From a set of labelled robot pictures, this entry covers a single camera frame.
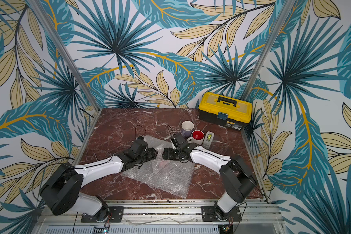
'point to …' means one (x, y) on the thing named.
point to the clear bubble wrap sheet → (174, 176)
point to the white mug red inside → (197, 137)
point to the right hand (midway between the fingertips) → (167, 155)
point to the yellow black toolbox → (223, 109)
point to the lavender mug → (187, 127)
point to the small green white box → (208, 140)
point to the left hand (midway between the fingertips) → (153, 155)
